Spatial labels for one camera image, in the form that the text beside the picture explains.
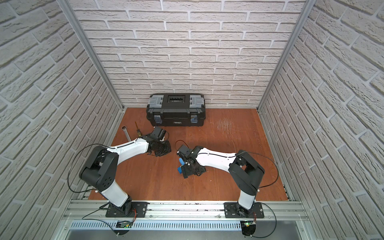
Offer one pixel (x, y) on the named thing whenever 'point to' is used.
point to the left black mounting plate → (138, 209)
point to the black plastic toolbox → (176, 109)
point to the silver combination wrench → (124, 128)
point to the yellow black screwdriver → (138, 132)
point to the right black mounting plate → (234, 210)
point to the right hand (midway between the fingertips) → (193, 172)
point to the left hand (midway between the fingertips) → (173, 148)
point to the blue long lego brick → (179, 168)
